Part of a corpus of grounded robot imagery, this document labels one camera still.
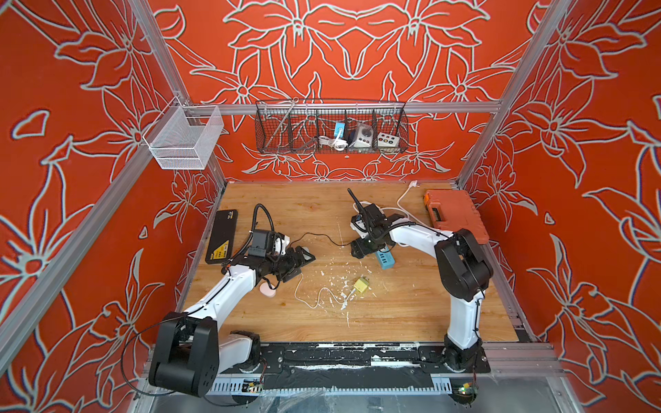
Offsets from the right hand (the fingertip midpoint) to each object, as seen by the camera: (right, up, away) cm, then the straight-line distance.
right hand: (354, 249), depth 94 cm
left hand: (-16, -2, -12) cm, 20 cm away
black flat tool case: (-51, +1, +1) cm, 51 cm away
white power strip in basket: (+4, +42, -3) cm, 42 cm away
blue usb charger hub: (+11, -3, -4) cm, 12 cm away
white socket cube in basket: (+12, +42, 0) cm, 43 cm away
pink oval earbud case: (-31, -12, -9) cm, 35 cm away
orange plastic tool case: (+42, +15, +9) cm, 45 cm away
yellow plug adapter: (+2, -11, -9) cm, 14 cm away
